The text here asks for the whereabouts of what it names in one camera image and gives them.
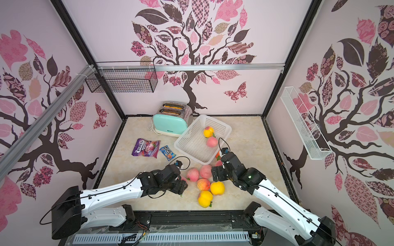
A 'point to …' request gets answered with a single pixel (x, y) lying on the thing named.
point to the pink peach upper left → (193, 174)
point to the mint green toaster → (172, 118)
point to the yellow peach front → (204, 198)
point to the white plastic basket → (192, 142)
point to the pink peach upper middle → (205, 171)
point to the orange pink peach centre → (203, 184)
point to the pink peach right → (218, 163)
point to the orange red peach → (217, 154)
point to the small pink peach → (212, 141)
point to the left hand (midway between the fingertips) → (179, 187)
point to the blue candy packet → (167, 152)
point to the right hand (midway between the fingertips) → (220, 171)
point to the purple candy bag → (146, 148)
